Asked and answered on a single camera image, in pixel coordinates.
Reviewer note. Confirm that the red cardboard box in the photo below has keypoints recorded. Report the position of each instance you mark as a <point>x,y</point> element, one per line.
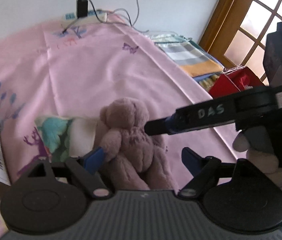
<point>235,81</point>

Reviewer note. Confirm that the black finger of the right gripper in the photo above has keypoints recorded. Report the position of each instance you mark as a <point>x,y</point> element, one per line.
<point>168,125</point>

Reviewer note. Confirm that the pink bed sheet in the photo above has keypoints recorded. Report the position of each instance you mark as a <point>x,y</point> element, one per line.
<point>44,71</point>

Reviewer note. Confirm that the mauve teddy bear plush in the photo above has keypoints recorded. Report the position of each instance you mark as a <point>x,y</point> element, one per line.
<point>133,159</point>

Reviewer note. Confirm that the wooden lattice window door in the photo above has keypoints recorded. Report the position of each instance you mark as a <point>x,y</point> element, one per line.
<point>237,31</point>

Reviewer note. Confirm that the black charger adapter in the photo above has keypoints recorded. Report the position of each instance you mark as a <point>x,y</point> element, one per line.
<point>81,8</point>

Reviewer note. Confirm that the person's right hand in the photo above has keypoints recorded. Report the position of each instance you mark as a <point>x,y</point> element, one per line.
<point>266,162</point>

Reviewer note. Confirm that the leaf pattern pillow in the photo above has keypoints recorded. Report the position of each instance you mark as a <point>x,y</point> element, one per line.
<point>66,137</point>

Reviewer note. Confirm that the striped folded blanket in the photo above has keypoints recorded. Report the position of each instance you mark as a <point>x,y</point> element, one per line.
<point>189,56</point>

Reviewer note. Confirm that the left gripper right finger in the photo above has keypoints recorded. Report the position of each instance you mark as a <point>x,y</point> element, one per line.
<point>205,172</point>

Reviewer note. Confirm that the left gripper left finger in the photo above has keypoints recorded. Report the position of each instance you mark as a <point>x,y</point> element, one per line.
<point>84,172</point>

